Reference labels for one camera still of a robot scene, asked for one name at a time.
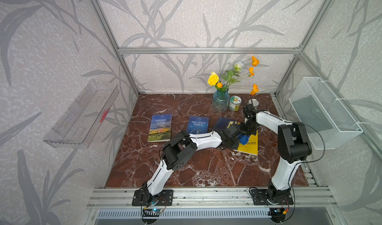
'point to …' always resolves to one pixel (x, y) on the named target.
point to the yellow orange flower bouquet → (233, 76)
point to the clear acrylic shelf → (80, 124)
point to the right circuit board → (277, 214)
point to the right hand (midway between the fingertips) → (242, 132)
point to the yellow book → (251, 147)
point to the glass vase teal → (221, 101)
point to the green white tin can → (235, 103)
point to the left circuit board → (152, 212)
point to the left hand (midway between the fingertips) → (237, 146)
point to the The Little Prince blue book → (198, 125)
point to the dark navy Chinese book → (222, 124)
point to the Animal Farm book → (160, 128)
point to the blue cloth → (243, 139)
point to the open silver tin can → (255, 103)
